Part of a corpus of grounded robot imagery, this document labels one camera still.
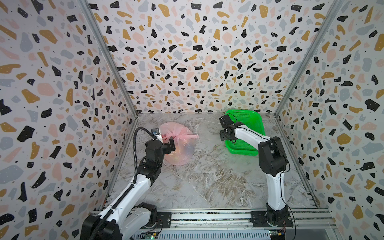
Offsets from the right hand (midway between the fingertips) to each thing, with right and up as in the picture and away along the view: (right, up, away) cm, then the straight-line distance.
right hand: (225, 132), depth 101 cm
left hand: (-36, -1, -21) cm, 42 cm away
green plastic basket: (+23, +10, +15) cm, 29 cm away
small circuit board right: (+19, -48, -29) cm, 59 cm away
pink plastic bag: (-27, -5, -4) cm, 28 cm away
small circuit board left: (-40, -48, -30) cm, 69 cm away
